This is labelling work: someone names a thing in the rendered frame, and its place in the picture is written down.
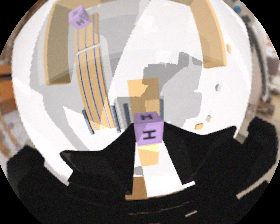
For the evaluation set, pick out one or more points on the purple labelled cube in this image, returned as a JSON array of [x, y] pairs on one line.
[[148, 128]]

